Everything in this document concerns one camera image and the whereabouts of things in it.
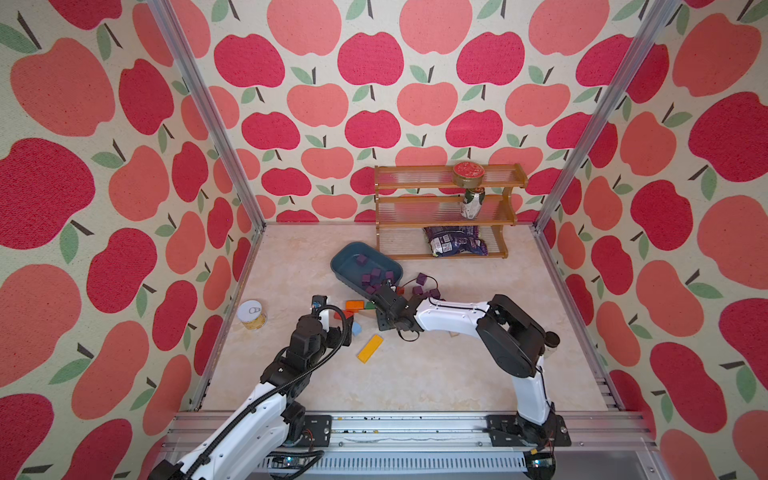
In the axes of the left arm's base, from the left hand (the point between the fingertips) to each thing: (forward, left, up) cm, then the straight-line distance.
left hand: (338, 320), depth 82 cm
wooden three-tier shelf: (+53, -29, -7) cm, 60 cm away
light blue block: (+2, -4, -9) cm, 10 cm away
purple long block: (+28, -5, -8) cm, 30 cm away
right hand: (+5, -13, -11) cm, 18 cm away
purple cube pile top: (+15, -24, -8) cm, 30 cm away
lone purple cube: (+20, -26, -9) cm, 34 cm away
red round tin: (+38, -39, +23) cm, 59 cm away
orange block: (+10, -4, -9) cm, 14 cm away
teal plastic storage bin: (+26, -5, -10) cm, 28 cm away
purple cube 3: (+14, -8, -6) cm, 17 cm away
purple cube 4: (+22, -15, -9) cm, 28 cm away
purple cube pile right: (+14, -30, -8) cm, 35 cm away
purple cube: (+22, -10, -8) cm, 26 cm away
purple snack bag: (+32, -38, -1) cm, 50 cm away
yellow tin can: (+5, +28, -6) cm, 29 cm away
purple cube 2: (+20, -7, -8) cm, 22 cm away
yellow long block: (-4, -9, -11) cm, 15 cm away
